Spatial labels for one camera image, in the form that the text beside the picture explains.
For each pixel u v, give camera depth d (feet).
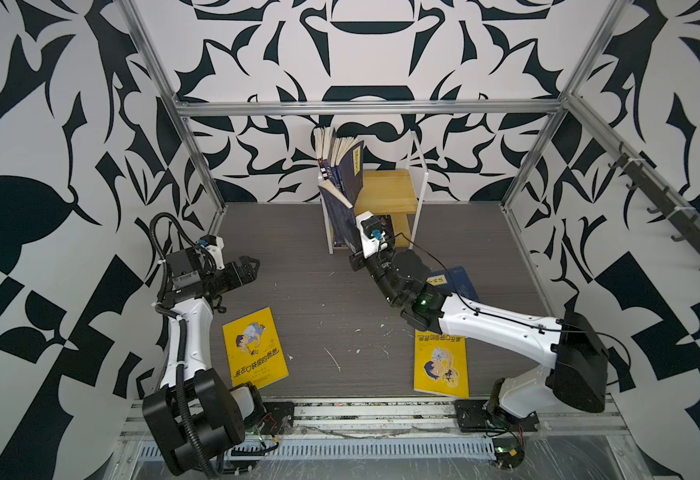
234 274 2.34
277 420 2.40
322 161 2.44
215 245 2.42
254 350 2.75
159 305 1.84
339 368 2.70
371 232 1.79
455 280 3.25
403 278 1.67
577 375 1.31
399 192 3.03
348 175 2.60
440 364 2.67
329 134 2.66
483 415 2.44
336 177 2.56
